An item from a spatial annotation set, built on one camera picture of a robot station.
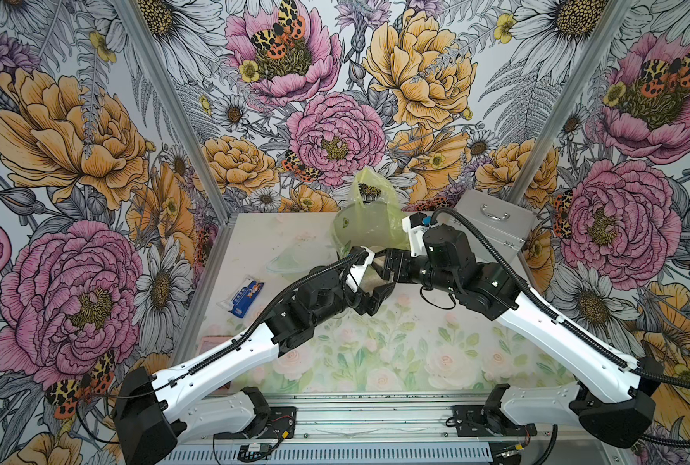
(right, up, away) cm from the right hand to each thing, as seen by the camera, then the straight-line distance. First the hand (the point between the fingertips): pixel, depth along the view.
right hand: (380, 268), depth 67 cm
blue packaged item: (-42, -12, +27) cm, 51 cm away
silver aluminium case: (+45, +11, +32) cm, 56 cm away
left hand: (-1, -4, +4) cm, 5 cm away
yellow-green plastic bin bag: (0, +14, +23) cm, 27 cm away
